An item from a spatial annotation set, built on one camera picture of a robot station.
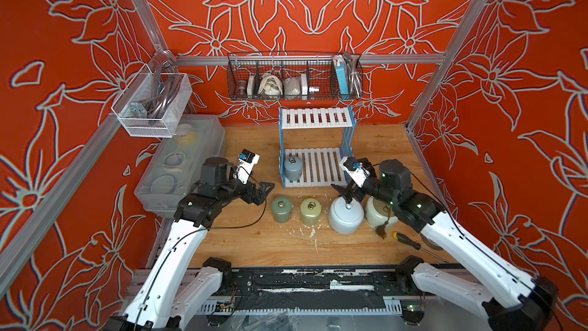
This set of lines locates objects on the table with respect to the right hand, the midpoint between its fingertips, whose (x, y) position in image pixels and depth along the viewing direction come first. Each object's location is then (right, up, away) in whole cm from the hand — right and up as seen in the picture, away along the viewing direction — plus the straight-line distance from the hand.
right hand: (338, 172), depth 71 cm
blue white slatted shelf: (-2, -1, +29) cm, 29 cm away
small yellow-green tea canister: (-8, -15, +10) cm, 20 cm away
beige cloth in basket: (-23, +32, +19) cm, 44 cm away
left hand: (-25, -2, +1) cm, 25 cm away
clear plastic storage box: (-59, -1, +13) cm, 61 cm away
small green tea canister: (-18, -14, +10) cm, 25 cm away
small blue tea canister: (-14, -1, +21) cm, 25 cm away
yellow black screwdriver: (+24, -25, +10) cm, 36 cm away
